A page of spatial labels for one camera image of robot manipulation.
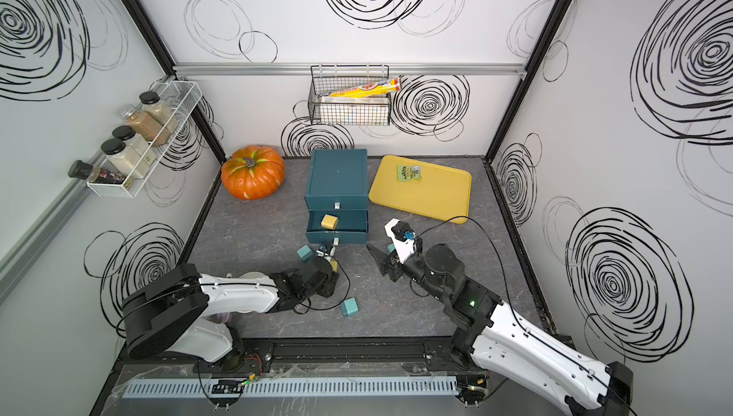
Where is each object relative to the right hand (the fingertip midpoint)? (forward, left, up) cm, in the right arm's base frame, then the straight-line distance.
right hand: (380, 239), depth 67 cm
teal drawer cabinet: (+22, +13, -7) cm, 26 cm away
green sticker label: (+44, -11, -25) cm, 52 cm away
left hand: (+1, +15, -27) cm, 30 cm away
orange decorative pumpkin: (+32, +45, -13) cm, 57 cm away
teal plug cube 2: (-9, +8, -23) cm, 26 cm away
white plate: (-1, +36, -21) cm, 42 cm away
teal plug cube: (+8, +24, -25) cm, 35 cm away
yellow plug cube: (+15, +16, -16) cm, 27 cm away
